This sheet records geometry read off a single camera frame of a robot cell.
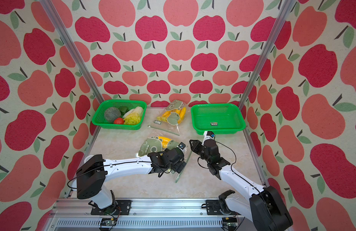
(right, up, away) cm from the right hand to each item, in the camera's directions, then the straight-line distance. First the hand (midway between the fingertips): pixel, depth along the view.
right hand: (191, 143), depth 83 cm
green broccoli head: (-57, +19, +20) cm, 63 cm away
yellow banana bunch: (-16, +1, +6) cm, 17 cm away
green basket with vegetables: (-68, +15, +24) cm, 74 cm away
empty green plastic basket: (+27, +15, +31) cm, 44 cm away
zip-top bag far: (-12, +15, +18) cm, 27 cm away
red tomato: (-52, +13, +21) cm, 58 cm away
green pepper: (-52, +22, +31) cm, 64 cm away
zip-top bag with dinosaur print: (-21, -1, +5) cm, 21 cm away
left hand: (-7, -11, -1) cm, 13 cm away
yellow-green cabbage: (-40, +17, +18) cm, 47 cm away
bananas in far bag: (-18, +17, +24) cm, 34 cm away
